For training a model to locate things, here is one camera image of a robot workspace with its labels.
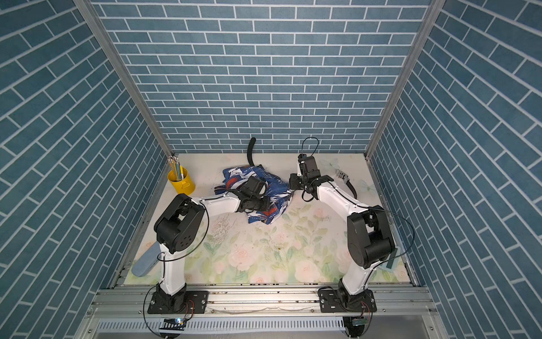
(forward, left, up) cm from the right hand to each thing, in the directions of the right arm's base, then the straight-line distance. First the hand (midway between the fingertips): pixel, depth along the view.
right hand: (294, 179), depth 93 cm
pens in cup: (+1, +55, +1) cm, 55 cm away
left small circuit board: (-54, +40, -17) cm, 69 cm away
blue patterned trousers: (-3, +7, -6) cm, 10 cm away
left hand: (-7, +9, -12) cm, 16 cm away
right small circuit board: (-49, -25, -15) cm, 57 cm away
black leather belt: (+14, -24, -10) cm, 29 cm away
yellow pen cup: (-4, +51, -5) cm, 52 cm away
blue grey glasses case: (-37, +55, -11) cm, 67 cm away
